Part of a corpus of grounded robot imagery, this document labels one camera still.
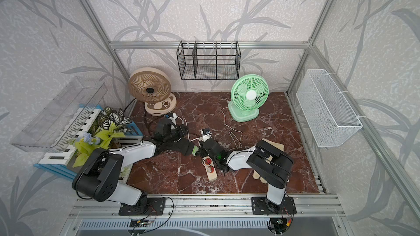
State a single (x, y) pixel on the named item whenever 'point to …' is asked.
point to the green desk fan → (249, 92)
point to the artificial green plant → (112, 123)
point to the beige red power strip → (209, 167)
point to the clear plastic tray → (60, 116)
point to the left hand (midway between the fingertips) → (189, 127)
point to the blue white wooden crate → (59, 161)
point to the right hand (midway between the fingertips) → (200, 140)
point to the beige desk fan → (152, 86)
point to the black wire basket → (209, 60)
